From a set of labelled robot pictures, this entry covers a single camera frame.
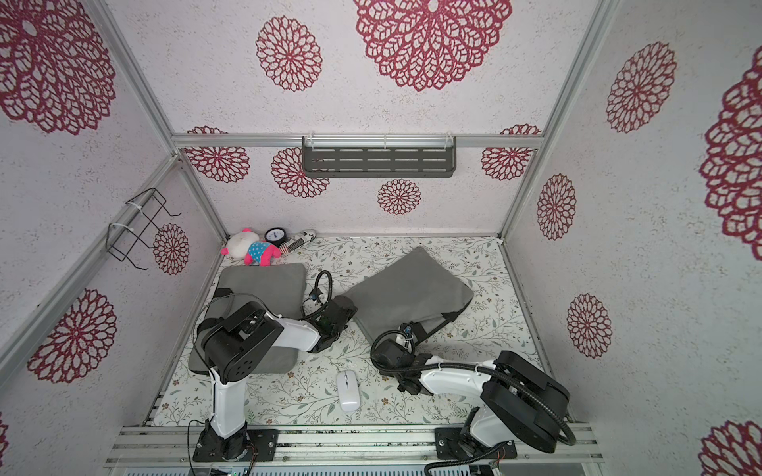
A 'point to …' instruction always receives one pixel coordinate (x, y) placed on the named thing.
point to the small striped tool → (304, 238)
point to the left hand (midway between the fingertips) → (356, 300)
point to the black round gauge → (276, 236)
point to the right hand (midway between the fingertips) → (385, 357)
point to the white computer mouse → (348, 392)
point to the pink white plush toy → (246, 245)
